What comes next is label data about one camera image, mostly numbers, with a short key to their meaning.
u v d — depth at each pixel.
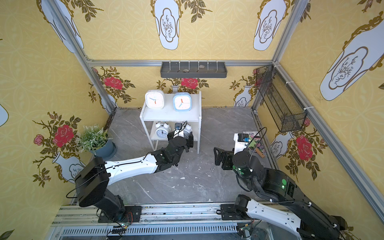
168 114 0.75
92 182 0.43
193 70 0.91
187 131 0.78
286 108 0.84
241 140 0.51
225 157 0.53
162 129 0.78
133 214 0.73
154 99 0.72
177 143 0.59
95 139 0.81
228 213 0.74
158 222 0.72
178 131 0.68
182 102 0.71
